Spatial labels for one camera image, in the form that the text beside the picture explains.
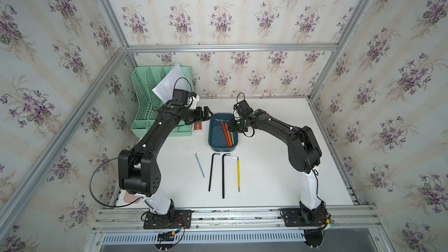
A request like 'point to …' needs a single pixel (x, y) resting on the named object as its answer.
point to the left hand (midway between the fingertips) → (207, 116)
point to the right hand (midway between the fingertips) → (230, 128)
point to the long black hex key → (223, 155)
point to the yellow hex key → (238, 172)
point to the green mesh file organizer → (145, 79)
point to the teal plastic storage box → (217, 141)
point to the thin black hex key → (211, 169)
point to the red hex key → (224, 131)
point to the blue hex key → (199, 164)
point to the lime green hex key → (233, 140)
